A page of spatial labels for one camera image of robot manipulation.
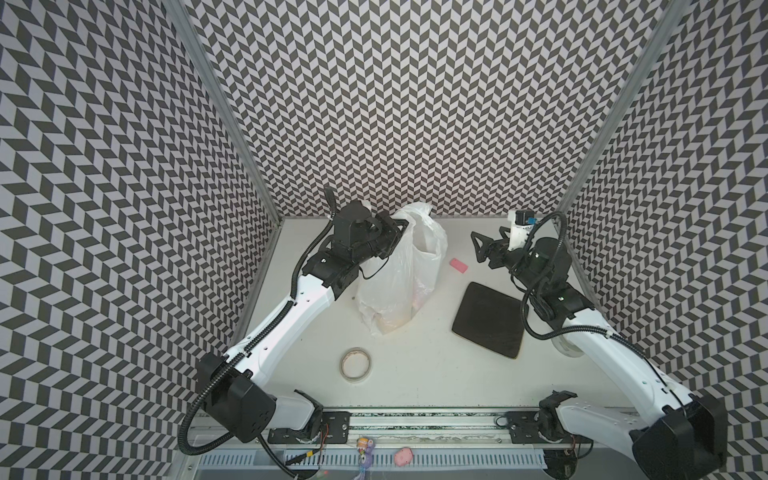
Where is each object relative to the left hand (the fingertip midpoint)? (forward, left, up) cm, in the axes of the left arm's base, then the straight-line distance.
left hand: (413, 221), depth 70 cm
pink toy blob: (-43, +3, -32) cm, 54 cm away
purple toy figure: (-42, +11, -31) cm, 54 cm away
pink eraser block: (+11, -18, -36) cm, 42 cm away
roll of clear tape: (-22, +16, -35) cm, 44 cm away
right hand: (0, -18, -6) cm, 19 cm away
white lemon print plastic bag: (-8, +5, -18) cm, 20 cm away
